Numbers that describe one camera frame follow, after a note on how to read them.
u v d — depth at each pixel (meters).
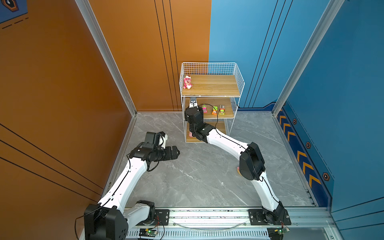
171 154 0.72
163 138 0.71
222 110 0.83
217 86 0.76
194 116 0.66
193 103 0.72
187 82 0.72
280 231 0.70
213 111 0.85
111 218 0.38
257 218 0.72
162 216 0.74
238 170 0.58
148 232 0.71
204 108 0.85
